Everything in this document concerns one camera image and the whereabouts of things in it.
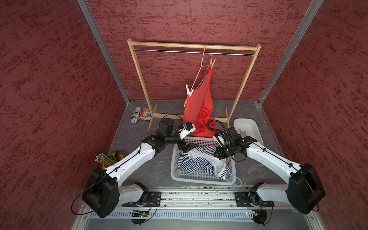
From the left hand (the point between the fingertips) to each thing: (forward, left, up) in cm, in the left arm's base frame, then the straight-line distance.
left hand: (192, 139), depth 76 cm
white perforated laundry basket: (-15, -3, -18) cm, 24 cm away
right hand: (-6, -13, -11) cm, 19 cm away
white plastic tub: (+21, -42, -19) cm, 50 cm away
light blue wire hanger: (-20, -20, -9) cm, 30 cm away
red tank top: (+9, -3, +14) cm, 17 cm away
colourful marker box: (+31, +36, -18) cm, 51 cm away
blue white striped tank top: (-6, -7, -13) cm, 16 cm away
